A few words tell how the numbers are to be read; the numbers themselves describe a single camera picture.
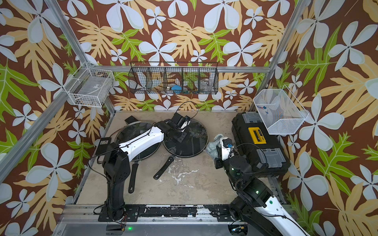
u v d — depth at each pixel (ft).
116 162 1.63
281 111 2.75
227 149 1.80
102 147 3.26
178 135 2.59
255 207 1.51
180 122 2.31
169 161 2.76
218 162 1.93
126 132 3.65
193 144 3.88
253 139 2.70
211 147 2.22
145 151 1.92
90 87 2.82
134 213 2.42
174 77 3.21
